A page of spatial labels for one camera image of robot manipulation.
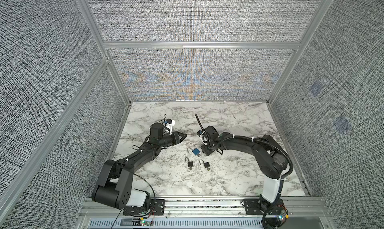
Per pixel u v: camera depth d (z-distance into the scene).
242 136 0.59
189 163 0.88
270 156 0.52
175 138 0.76
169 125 0.80
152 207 0.73
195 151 0.93
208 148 0.84
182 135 0.82
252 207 0.73
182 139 0.82
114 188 0.43
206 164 0.88
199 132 0.86
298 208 0.75
